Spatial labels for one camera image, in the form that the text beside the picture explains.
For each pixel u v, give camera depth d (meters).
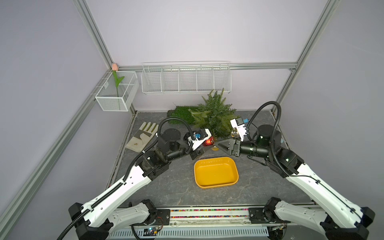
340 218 0.40
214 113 0.73
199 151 0.56
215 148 0.58
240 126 0.55
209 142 0.60
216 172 0.88
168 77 0.99
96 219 0.38
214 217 0.75
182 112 1.16
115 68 0.89
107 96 0.79
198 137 0.49
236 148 0.52
